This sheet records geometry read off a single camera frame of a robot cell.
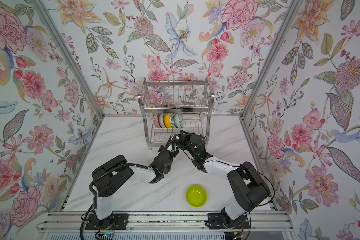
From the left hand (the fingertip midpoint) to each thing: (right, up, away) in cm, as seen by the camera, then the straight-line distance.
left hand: (174, 136), depth 86 cm
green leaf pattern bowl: (-2, +12, +19) cm, 23 cm away
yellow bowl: (-5, +10, +17) cm, 20 cm away
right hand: (+2, +5, -2) cm, 6 cm away
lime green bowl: (+13, -32, -5) cm, 35 cm away
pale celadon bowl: (+2, +11, +17) cm, 20 cm away
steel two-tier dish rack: (-6, +22, +34) cm, 41 cm away
